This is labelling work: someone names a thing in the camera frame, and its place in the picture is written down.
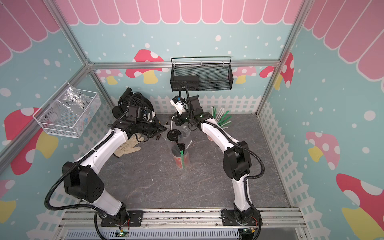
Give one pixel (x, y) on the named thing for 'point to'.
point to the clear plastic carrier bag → (179, 138)
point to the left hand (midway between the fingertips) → (166, 130)
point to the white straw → (171, 125)
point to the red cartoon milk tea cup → (173, 135)
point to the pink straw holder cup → (210, 138)
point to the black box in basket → (192, 82)
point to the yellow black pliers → (158, 137)
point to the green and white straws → (221, 117)
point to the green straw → (181, 153)
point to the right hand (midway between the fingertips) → (170, 117)
